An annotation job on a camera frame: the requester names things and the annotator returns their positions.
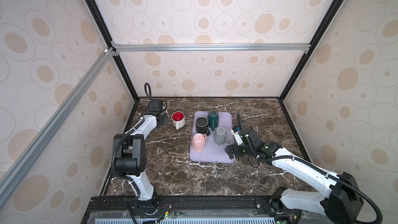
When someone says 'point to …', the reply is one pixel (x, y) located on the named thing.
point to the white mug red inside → (178, 118)
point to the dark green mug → (213, 117)
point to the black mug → (201, 124)
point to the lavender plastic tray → (213, 153)
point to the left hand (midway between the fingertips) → (166, 115)
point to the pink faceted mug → (198, 142)
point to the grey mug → (220, 137)
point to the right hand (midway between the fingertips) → (233, 146)
